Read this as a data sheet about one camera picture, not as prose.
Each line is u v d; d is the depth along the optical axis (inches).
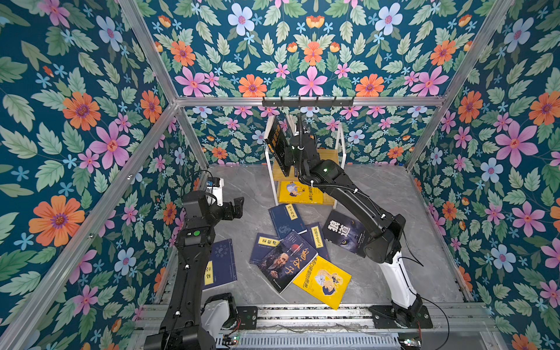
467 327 28.4
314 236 35.7
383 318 28.4
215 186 25.6
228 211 26.7
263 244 35.7
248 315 29.0
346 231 36.7
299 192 40.2
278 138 32.2
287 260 33.1
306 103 36.3
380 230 20.3
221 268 33.3
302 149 22.0
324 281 31.6
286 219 38.4
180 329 15.2
